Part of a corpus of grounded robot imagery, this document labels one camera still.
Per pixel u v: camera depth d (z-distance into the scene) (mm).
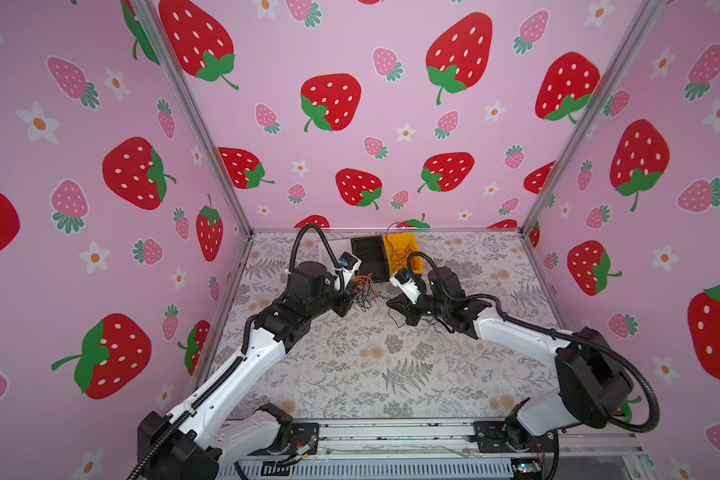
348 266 626
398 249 1131
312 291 556
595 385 434
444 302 661
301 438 734
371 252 1104
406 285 726
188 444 375
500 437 731
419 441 748
